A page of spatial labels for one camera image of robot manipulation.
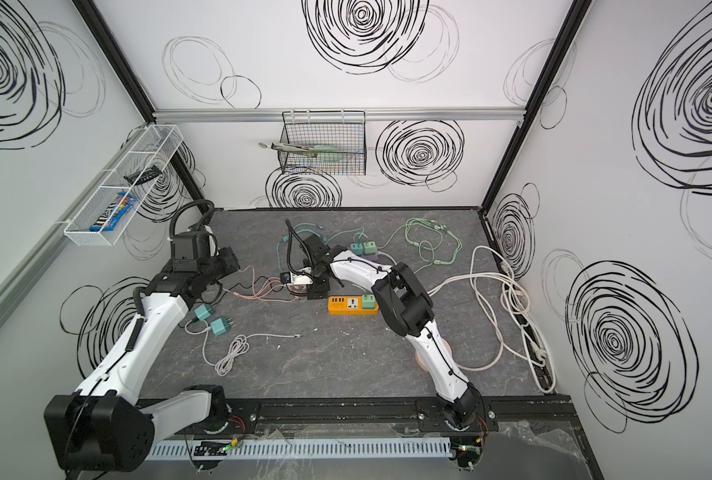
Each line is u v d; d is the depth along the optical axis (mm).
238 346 843
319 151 900
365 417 753
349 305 910
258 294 913
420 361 805
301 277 850
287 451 694
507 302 917
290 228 844
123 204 709
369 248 996
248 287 934
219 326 868
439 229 1146
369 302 867
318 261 758
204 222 1111
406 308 576
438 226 1151
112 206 721
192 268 589
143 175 763
